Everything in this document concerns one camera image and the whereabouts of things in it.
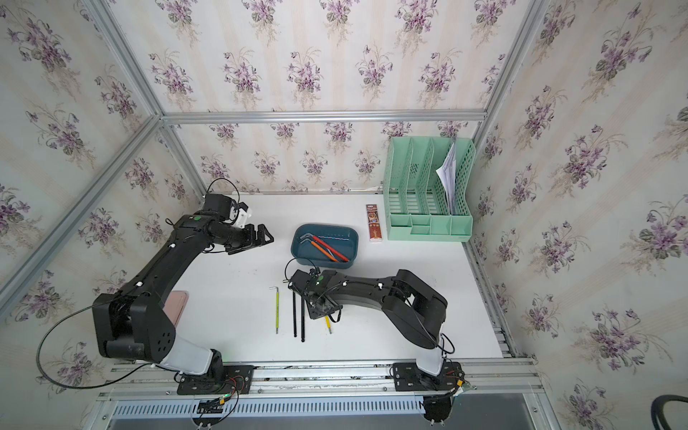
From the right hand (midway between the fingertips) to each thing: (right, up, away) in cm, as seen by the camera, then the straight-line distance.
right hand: (323, 311), depth 86 cm
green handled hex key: (-15, +1, +1) cm, 15 cm away
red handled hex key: (-5, +23, +18) cm, 30 cm away
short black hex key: (-9, -1, 0) cm, 9 cm away
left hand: (-19, +23, -2) cm, 30 cm away
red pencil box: (+19, +25, +19) cm, 37 cm away
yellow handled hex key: (+2, -3, -2) cm, 4 cm away
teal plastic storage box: (-6, +17, +15) cm, 24 cm away
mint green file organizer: (+40, +41, +34) cm, 66 cm away
